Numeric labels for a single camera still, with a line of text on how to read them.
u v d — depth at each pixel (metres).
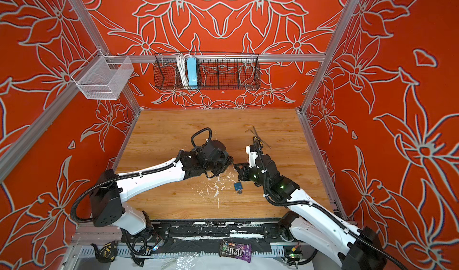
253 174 0.66
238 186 0.85
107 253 0.67
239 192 0.83
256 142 1.01
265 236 0.73
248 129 1.10
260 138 1.04
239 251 0.68
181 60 0.87
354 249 0.39
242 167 0.69
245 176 0.66
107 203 0.40
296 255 0.68
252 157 0.69
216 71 0.97
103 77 0.92
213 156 0.59
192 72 0.90
